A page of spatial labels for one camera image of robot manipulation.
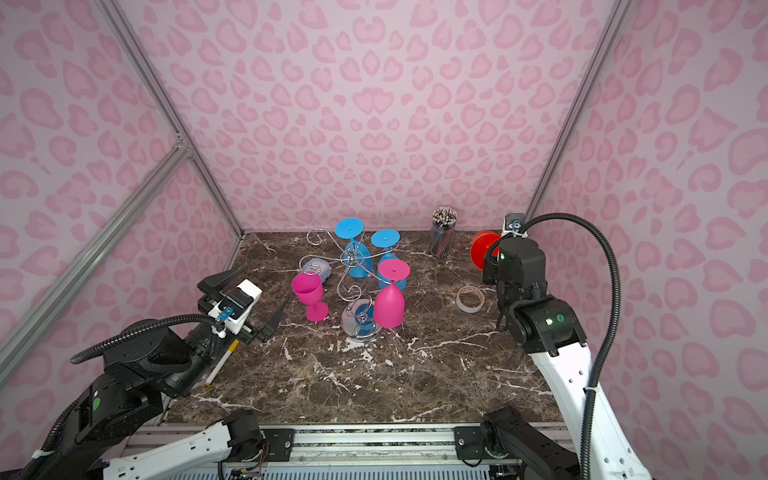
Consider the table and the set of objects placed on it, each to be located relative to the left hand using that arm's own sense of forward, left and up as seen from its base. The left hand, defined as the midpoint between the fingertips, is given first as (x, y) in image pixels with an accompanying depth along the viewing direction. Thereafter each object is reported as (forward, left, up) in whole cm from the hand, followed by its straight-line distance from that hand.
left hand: (259, 275), depth 53 cm
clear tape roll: (+17, -49, -44) cm, 68 cm away
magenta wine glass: (+16, +1, -29) cm, 33 cm away
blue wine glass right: (+21, -22, -13) cm, 33 cm away
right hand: (+11, -48, -6) cm, 49 cm away
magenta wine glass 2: (+7, -22, -22) cm, 32 cm away
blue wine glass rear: (+13, -15, -13) cm, 24 cm away
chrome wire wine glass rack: (+13, -13, -42) cm, 46 cm away
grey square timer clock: (+35, +4, -43) cm, 56 cm away
